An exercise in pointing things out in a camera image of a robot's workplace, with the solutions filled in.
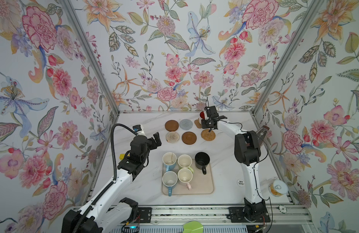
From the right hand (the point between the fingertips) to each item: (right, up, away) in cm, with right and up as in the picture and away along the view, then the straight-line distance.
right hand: (204, 120), depth 108 cm
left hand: (-32, -8, -28) cm, 43 cm away
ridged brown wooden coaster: (-12, -12, -3) cm, 17 cm away
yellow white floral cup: (+34, -37, -30) cm, 59 cm away
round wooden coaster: (-25, -3, +7) cm, 26 cm away
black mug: (-5, -24, -20) cm, 32 cm away
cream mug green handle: (-15, -25, -20) cm, 35 cm away
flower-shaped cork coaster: (-5, -2, +5) cm, 7 cm away
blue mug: (-25, -25, -17) cm, 39 cm away
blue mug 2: (-24, -35, -24) cm, 49 cm away
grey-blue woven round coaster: (-14, -3, +6) cm, 15 cm away
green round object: (-12, -53, -37) cm, 66 cm away
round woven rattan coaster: (+3, -11, -1) cm, 12 cm away
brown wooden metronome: (+32, -9, -20) cm, 38 cm away
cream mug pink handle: (-15, -33, -23) cm, 43 cm away
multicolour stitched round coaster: (-24, -12, -3) cm, 27 cm away
